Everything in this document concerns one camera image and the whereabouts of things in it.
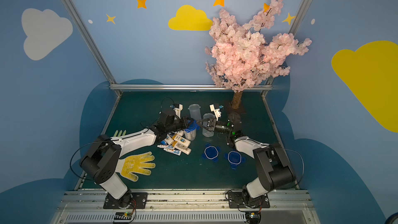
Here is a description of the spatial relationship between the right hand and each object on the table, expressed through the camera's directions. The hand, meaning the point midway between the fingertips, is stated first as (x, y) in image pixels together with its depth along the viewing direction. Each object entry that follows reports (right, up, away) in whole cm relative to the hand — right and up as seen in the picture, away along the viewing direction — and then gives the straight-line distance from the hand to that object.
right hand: (199, 122), depth 78 cm
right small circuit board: (+26, -45, -5) cm, 52 cm away
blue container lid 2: (+21, -22, +12) cm, 33 cm away
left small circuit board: (-37, -45, -5) cm, 58 cm away
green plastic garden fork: (-52, -9, +20) cm, 56 cm away
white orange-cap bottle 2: (-11, -16, +12) cm, 23 cm away
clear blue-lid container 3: (-3, +5, +27) cm, 28 cm away
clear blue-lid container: (-6, -7, +12) cm, 15 cm away
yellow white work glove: (-36, -24, +8) cm, 44 cm away
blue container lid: (+7, -19, +12) cm, 23 cm away
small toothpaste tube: (-21, -16, +13) cm, 29 cm away
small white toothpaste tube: (-15, -19, +12) cm, 27 cm away
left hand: (-3, +1, +10) cm, 10 cm away
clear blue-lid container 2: (+5, -8, +16) cm, 18 cm away
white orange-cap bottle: (-11, -12, +15) cm, 23 cm away
